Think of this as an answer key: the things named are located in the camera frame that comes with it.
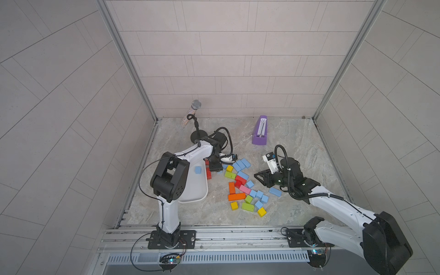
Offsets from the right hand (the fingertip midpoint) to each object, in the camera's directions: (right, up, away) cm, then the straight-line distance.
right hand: (256, 175), depth 81 cm
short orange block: (-12, -8, +5) cm, 15 cm away
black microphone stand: (-32, +19, +24) cm, 45 cm away
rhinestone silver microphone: (-30, +34, +4) cm, 46 cm away
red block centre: (-8, -5, +7) cm, 11 cm away
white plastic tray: (-30, -9, +7) cm, 32 cm away
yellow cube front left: (-11, -14, -2) cm, 18 cm away
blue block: (-29, +1, +9) cm, 31 cm away
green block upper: (-12, -2, +9) cm, 15 cm away
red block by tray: (-23, +1, +4) cm, 24 cm away
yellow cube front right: (+2, -16, -3) cm, 16 cm away
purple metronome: (+5, +20, +18) cm, 27 cm away
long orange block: (-9, -11, +2) cm, 15 cm away
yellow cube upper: (-13, +1, +11) cm, 17 cm away
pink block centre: (-5, -8, +4) cm, 11 cm away
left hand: (-19, +4, +14) cm, 24 cm away
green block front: (-4, -14, -2) cm, 15 cm away
